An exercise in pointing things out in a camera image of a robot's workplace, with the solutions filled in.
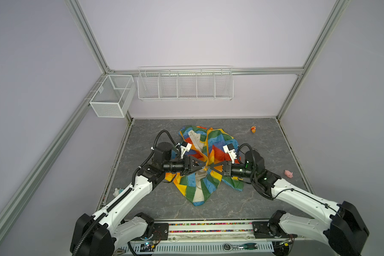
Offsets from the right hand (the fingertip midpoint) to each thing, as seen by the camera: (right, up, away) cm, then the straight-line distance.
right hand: (210, 169), depth 70 cm
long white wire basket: (-14, +49, +32) cm, 60 cm away
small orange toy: (+34, +19, +42) cm, 57 cm away
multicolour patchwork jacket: (+3, +8, +28) cm, 29 cm away
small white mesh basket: (-59, +39, +29) cm, 76 cm away
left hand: (-3, +1, -2) cm, 4 cm away
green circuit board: (-29, -36, +2) cm, 46 cm away
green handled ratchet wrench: (+18, -34, -1) cm, 38 cm away
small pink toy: (+47, -7, +20) cm, 51 cm away
